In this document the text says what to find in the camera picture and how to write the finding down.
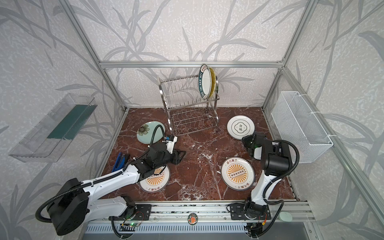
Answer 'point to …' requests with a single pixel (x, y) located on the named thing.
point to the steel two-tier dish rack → (187, 111)
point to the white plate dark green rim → (205, 81)
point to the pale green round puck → (285, 216)
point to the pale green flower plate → (145, 131)
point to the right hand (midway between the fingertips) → (243, 132)
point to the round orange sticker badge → (192, 219)
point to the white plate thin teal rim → (239, 126)
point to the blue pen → (120, 162)
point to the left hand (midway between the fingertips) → (186, 148)
